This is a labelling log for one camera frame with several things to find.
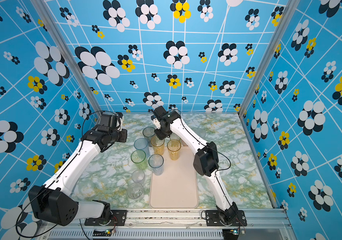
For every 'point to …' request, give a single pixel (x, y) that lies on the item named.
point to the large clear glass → (135, 190)
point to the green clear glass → (138, 157)
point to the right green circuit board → (231, 234)
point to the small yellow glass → (173, 136)
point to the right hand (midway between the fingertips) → (162, 135)
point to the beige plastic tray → (177, 186)
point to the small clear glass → (138, 175)
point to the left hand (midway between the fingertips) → (124, 132)
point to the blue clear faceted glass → (156, 162)
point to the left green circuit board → (106, 233)
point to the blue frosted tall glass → (142, 144)
